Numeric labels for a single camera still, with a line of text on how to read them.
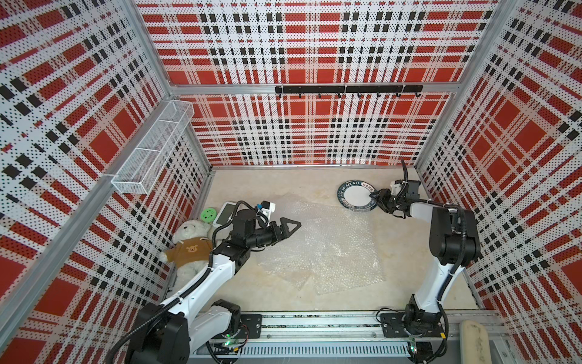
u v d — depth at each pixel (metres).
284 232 0.69
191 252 0.82
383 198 0.91
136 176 0.68
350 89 0.89
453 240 0.53
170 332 0.39
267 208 0.75
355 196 1.02
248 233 0.65
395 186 0.95
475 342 0.68
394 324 0.73
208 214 0.97
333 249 0.91
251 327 0.74
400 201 0.80
